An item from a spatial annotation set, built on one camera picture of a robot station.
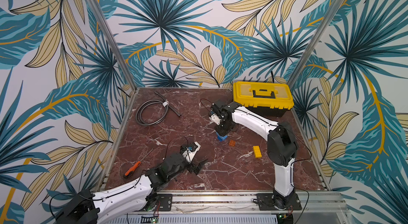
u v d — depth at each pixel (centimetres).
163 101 110
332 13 80
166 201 73
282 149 50
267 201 73
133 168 82
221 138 90
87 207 46
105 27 84
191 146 66
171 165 59
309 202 76
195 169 70
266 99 93
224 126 77
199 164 69
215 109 75
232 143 91
